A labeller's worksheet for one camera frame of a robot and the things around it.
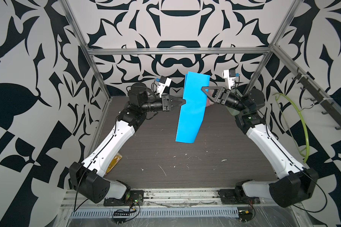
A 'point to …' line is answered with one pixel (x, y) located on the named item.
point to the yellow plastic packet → (113, 163)
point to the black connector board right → (244, 215)
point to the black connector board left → (120, 220)
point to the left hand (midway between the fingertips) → (185, 100)
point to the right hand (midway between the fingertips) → (202, 91)
